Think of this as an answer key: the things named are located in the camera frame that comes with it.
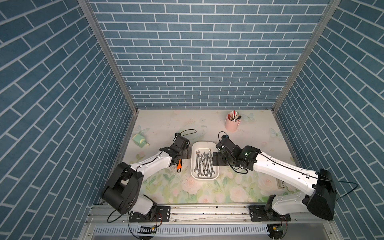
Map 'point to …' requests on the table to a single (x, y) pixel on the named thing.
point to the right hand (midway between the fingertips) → (218, 158)
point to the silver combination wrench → (211, 161)
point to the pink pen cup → (230, 124)
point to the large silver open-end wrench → (197, 161)
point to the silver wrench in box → (204, 170)
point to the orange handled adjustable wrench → (179, 166)
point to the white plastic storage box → (201, 161)
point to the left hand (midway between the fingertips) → (185, 151)
